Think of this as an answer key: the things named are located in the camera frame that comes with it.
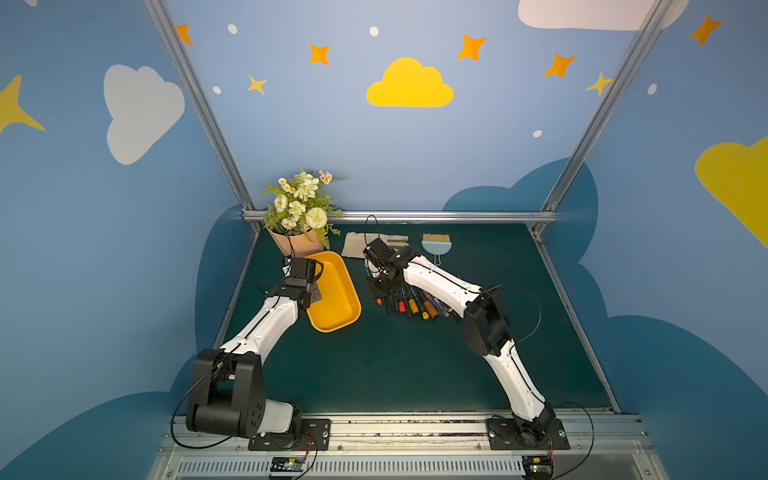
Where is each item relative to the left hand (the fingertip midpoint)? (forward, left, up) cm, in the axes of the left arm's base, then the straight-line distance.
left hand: (303, 287), depth 90 cm
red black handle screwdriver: (0, -31, -10) cm, 33 cm away
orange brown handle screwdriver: (-2, -40, -8) cm, 41 cm away
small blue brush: (+30, -45, -12) cm, 56 cm away
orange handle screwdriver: (-2, -23, -4) cm, 24 cm away
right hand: (+3, -22, -4) cm, 23 cm away
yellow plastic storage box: (0, -10, -9) cm, 14 cm away
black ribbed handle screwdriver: (+1, -27, -10) cm, 29 cm away
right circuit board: (-43, -65, -14) cm, 79 cm away
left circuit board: (-44, -2, -12) cm, 46 cm away
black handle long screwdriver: (+1, -37, -10) cm, 39 cm away
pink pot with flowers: (+15, +1, +15) cm, 22 cm away
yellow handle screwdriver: (0, -35, -11) cm, 36 cm away
